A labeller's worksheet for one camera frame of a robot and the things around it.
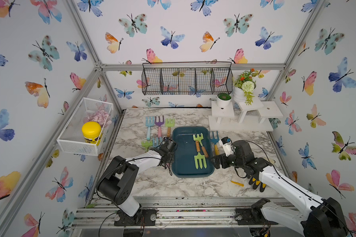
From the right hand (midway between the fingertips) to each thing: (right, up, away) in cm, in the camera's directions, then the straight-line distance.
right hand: (217, 156), depth 81 cm
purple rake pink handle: (-37, +18, +33) cm, 52 cm away
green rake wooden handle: (-9, +8, +23) cm, 26 cm away
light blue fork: (-44, +16, +30) cm, 56 cm away
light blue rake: (-36, +5, +21) cm, 42 cm away
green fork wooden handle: (-8, -4, +15) cm, 17 cm away
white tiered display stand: (+35, +24, +37) cm, 56 cm away
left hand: (-26, -2, +13) cm, 29 cm away
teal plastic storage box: (-18, -5, +10) cm, 22 cm away
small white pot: (+7, +33, +15) cm, 37 cm away
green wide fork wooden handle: (-29, +17, +33) cm, 47 cm away
